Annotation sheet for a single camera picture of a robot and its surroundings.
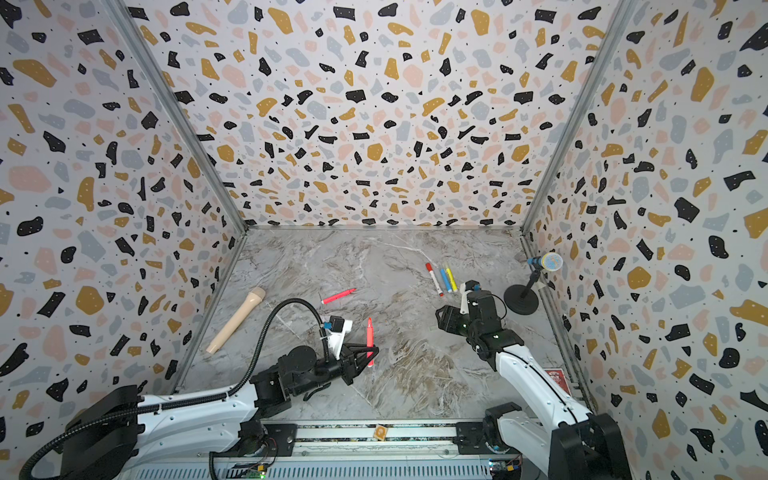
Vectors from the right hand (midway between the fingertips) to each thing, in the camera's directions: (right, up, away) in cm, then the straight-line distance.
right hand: (446, 313), depth 86 cm
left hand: (-18, -6, -14) cm, 24 cm away
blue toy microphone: (+26, +15, -8) cm, 31 cm away
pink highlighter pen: (-20, -4, -14) cm, 25 cm away
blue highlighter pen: (+3, +5, +18) cm, 19 cm away
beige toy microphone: (-64, -4, +7) cm, 65 cm away
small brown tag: (-18, -28, -11) cm, 35 cm away
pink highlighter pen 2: (-34, +3, +15) cm, 38 cm away
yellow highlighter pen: (+4, +11, +22) cm, 25 cm away
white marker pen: (-3, +12, +24) cm, 27 cm away
